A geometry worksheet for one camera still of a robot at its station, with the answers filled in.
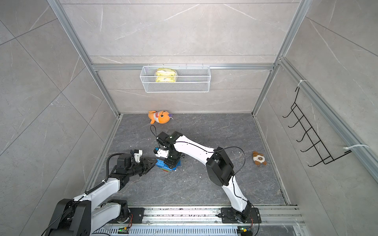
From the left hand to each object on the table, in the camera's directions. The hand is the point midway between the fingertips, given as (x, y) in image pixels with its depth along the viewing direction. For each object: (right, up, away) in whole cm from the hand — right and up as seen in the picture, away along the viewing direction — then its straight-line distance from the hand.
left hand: (157, 160), depth 85 cm
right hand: (+10, -2, 0) cm, 10 cm away
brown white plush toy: (+63, 0, +5) cm, 63 cm away
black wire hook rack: (+77, +18, -17) cm, 81 cm away
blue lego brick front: (+3, -2, -1) cm, 3 cm away
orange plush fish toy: (-1, +27, +22) cm, 35 cm away
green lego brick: (+5, -6, +1) cm, 8 cm away
